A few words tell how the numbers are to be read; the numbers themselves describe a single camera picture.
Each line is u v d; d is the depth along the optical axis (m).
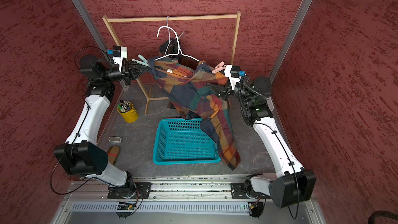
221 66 0.55
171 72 0.61
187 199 0.73
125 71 0.57
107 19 0.65
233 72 0.47
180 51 0.52
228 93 0.53
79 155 0.42
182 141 0.90
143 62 0.58
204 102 0.67
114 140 0.86
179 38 0.86
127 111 0.91
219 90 0.53
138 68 0.60
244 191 0.74
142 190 0.70
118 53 0.53
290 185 0.38
